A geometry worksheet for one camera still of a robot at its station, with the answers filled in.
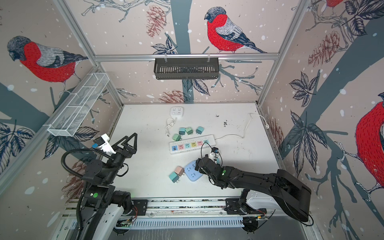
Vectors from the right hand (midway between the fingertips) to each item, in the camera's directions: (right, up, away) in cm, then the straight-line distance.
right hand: (199, 165), depth 84 cm
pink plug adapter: (-12, -3, -1) cm, 12 cm away
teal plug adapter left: (-12, +18, +19) cm, 28 cm away
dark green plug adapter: (-15, +14, +13) cm, 25 cm away
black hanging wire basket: (-9, +63, +22) cm, 67 cm away
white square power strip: (-17, +32, +29) cm, 47 cm away
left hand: (-31, +20, -20) cm, 42 cm away
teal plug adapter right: (+1, +19, +18) cm, 26 cm away
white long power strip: (-12, +10, +10) cm, 18 cm away
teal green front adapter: (-14, -5, -3) cm, 15 cm away
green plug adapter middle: (-7, +18, +17) cm, 26 cm away
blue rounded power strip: (-4, -4, -3) cm, 6 cm away
